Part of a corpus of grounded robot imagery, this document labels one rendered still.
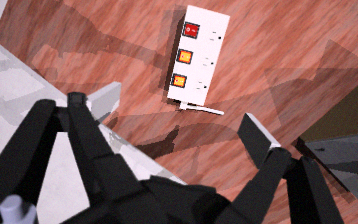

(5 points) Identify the white power strip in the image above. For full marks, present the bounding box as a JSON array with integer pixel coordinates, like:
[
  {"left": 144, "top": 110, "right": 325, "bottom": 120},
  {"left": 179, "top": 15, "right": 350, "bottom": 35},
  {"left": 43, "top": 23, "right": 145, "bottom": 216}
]
[{"left": 167, "top": 5, "right": 230, "bottom": 115}]

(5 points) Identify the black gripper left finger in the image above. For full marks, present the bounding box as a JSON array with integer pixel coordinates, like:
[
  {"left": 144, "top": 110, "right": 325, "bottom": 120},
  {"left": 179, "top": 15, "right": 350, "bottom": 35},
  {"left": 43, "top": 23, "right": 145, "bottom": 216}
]
[{"left": 0, "top": 81, "right": 168, "bottom": 224}]

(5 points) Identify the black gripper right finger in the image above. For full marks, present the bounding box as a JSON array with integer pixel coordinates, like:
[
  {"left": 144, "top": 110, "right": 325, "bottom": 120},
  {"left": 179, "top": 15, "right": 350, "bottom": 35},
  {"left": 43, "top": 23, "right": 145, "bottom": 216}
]
[{"left": 214, "top": 112, "right": 344, "bottom": 224}]

